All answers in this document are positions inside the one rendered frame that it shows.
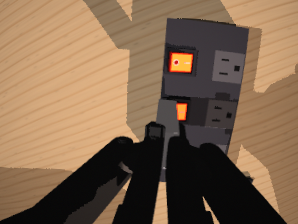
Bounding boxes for black power strip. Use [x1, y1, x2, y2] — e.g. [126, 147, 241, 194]
[160, 18, 249, 155]

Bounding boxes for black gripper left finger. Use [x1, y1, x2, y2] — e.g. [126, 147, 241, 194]
[0, 99, 168, 224]

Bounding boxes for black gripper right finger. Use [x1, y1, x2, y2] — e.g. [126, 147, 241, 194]
[163, 100, 287, 224]

